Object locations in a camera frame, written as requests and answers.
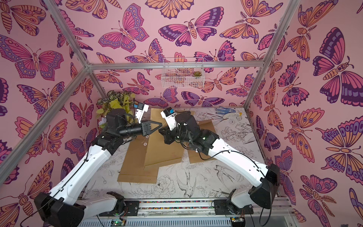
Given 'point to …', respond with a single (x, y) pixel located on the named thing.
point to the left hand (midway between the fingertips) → (162, 124)
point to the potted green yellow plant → (115, 100)
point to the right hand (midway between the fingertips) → (160, 128)
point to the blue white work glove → (229, 113)
